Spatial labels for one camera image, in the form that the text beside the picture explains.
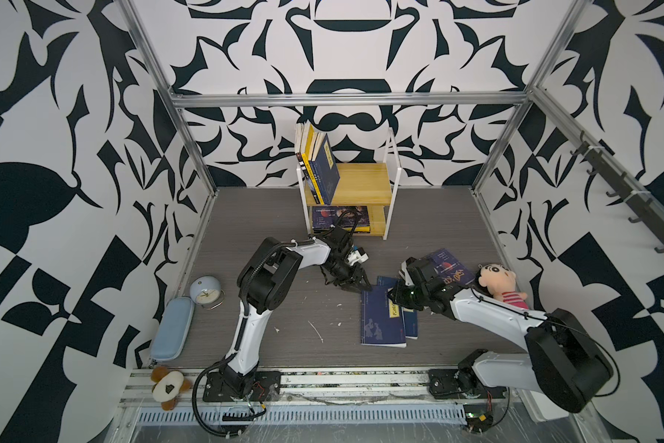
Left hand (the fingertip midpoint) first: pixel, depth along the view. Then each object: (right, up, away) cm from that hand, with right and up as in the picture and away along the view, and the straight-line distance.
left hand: (367, 287), depth 91 cm
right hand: (+6, 0, -2) cm, 6 cm away
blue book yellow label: (+4, -8, -8) cm, 12 cm away
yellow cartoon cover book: (-16, +34, -11) cm, 39 cm away
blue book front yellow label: (-14, +39, -8) cm, 42 cm away
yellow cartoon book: (-2, +19, +7) cm, 20 cm away
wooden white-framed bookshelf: (-1, +28, 0) cm, 28 cm away
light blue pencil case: (-57, -10, -9) cm, 59 cm away
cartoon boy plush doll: (+40, +3, -4) cm, 41 cm away
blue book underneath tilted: (+12, -7, -6) cm, 15 cm away
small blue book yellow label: (-13, +36, -8) cm, 40 cm away
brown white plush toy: (-53, -20, -19) cm, 60 cm away
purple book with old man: (-14, +23, +11) cm, 29 cm away
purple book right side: (+28, +5, +4) cm, 29 cm away
